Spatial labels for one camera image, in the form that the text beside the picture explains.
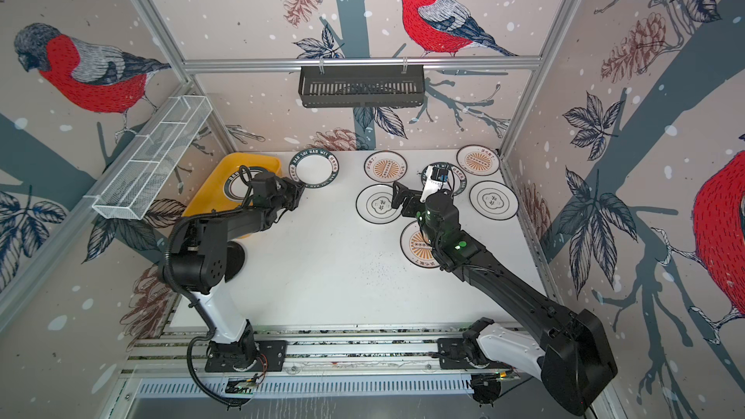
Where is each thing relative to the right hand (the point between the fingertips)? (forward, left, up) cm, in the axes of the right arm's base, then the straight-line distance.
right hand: (404, 187), depth 77 cm
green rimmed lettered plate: (+21, +33, -15) cm, 42 cm away
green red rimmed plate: (+5, +51, -5) cm, 51 cm away
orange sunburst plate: (+32, +7, -26) cm, 42 cm away
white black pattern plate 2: (+17, -34, -27) cm, 47 cm away
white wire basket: (-8, +69, +7) cm, 70 cm away
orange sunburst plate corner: (+36, -31, -26) cm, 54 cm away
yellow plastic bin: (+11, +70, -21) cm, 74 cm away
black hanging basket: (+46, +16, +2) cm, 49 cm away
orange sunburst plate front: (-5, -4, -25) cm, 26 cm away
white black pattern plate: (+12, +11, -25) cm, 30 cm away
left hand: (+12, +33, -12) cm, 37 cm away
